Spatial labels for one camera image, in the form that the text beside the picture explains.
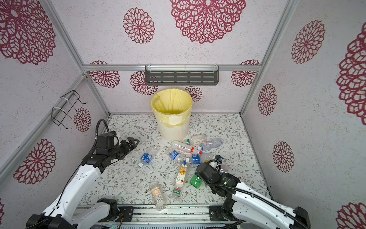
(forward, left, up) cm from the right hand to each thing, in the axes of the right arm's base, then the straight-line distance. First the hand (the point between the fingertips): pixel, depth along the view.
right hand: (198, 168), depth 77 cm
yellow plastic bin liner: (+46, +18, +4) cm, 50 cm away
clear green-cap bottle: (+29, -2, -13) cm, 31 cm away
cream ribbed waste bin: (+36, +17, -16) cm, 43 cm away
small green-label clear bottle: (-10, +12, -9) cm, 18 cm away
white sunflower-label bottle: (-4, +10, -6) cm, 12 cm away
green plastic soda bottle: (-5, +1, -5) cm, 7 cm away
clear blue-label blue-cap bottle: (+10, 0, -7) cm, 12 cm away
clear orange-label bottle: (-13, +21, -6) cm, 25 cm away
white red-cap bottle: (+18, +11, -7) cm, 22 cm away
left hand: (+9, +36, +6) cm, 37 cm away
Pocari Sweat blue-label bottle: (+10, +31, -6) cm, 33 cm away
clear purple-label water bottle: (+23, -9, -12) cm, 27 cm away
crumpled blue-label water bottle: (+12, +11, -11) cm, 20 cm away
